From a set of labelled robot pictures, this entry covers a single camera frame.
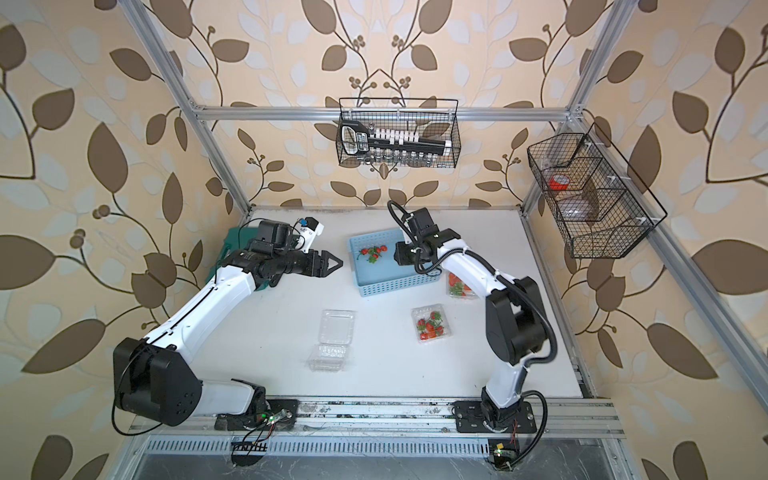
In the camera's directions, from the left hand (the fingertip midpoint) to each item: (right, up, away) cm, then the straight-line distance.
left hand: (328, 258), depth 80 cm
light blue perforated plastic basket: (+12, -6, +21) cm, 25 cm away
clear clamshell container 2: (+27, -17, +11) cm, 34 cm away
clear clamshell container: (+43, -13, +16) cm, 48 cm away
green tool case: (-42, +5, +31) cm, 52 cm away
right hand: (+20, 0, +11) cm, 22 cm away
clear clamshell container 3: (0, -24, +9) cm, 25 cm away
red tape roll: (+63, +21, +1) cm, 67 cm away
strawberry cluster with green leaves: (+11, 0, +25) cm, 27 cm away
